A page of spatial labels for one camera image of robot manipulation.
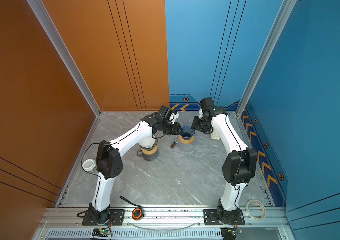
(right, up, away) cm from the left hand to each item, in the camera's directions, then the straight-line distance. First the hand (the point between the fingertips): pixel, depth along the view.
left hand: (183, 130), depth 88 cm
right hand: (+6, +2, -1) cm, 6 cm away
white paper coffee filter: (-21, -7, -1) cm, 22 cm away
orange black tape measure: (-23, -40, -15) cm, 49 cm away
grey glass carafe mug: (-21, -17, +2) cm, 27 cm away
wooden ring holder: (+2, -7, +2) cm, 7 cm away
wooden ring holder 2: (-19, -13, -1) cm, 23 cm away
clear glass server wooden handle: (+1, -12, +11) cm, 16 cm away
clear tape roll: (+33, -41, -15) cm, 54 cm away
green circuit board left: (-39, -48, -17) cm, 65 cm away
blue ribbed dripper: (+3, -1, +2) cm, 4 cm away
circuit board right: (+22, -49, -17) cm, 56 cm away
